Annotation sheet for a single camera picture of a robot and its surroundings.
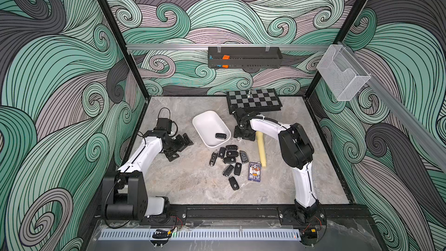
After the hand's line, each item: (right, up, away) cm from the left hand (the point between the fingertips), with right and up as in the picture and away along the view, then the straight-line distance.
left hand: (186, 146), depth 85 cm
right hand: (+31, +3, +14) cm, 34 cm away
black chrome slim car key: (+14, -6, +4) cm, 16 cm away
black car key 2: (+18, -5, +7) cm, 20 cm away
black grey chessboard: (+45, +25, +29) cm, 59 cm away
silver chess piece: (+37, +29, +29) cm, 55 cm away
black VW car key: (+26, -11, +1) cm, 28 cm away
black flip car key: (+21, -12, 0) cm, 24 cm away
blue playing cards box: (+34, -13, 0) cm, 36 cm away
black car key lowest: (+23, -17, -4) cm, 29 cm away
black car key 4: (+22, -8, +4) cm, 24 cm away
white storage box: (+9, +9, +19) cm, 23 cm away
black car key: (+17, +4, +13) cm, 22 cm away
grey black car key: (+30, -7, +5) cm, 31 cm away
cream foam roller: (+39, -1, +7) cm, 40 cm away
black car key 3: (+24, -5, +6) cm, 25 cm away
